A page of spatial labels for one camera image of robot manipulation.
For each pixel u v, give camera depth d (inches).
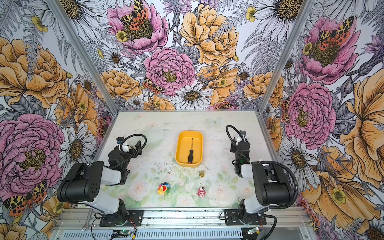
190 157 36.8
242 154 26.6
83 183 18.1
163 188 32.6
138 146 34.1
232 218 29.1
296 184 16.6
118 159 27.9
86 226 28.5
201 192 30.8
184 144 40.3
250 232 28.2
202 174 34.4
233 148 33.5
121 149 30.9
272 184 18.2
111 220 26.6
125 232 28.0
